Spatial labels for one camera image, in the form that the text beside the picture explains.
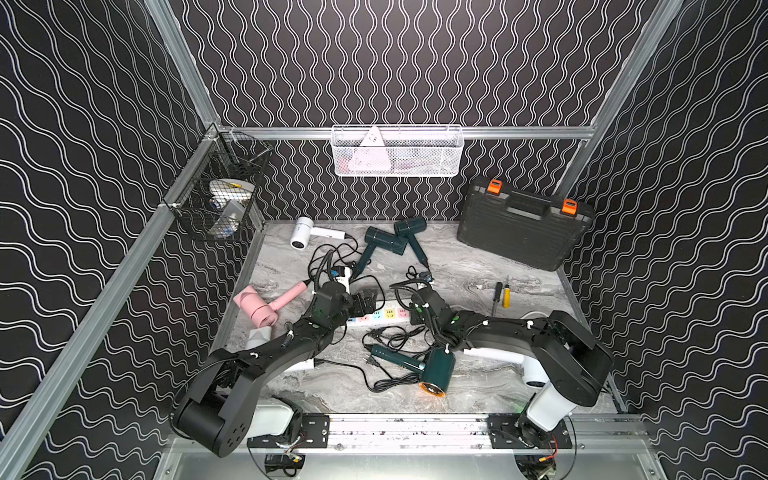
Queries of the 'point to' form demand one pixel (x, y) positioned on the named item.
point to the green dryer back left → (375, 237)
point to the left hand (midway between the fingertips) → (365, 289)
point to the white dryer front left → (258, 335)
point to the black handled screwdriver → (497, 296)
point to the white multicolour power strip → (385, 313)
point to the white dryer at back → (304, 228)
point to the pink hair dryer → (264, 313)
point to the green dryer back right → (409, 227)
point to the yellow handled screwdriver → (506, 296)
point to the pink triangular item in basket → (371, 155)
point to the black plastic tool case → (525, 226)
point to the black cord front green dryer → (399, 339)
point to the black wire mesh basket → (217, 187)
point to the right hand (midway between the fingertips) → (415, 302)
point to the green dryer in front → (437, 364)
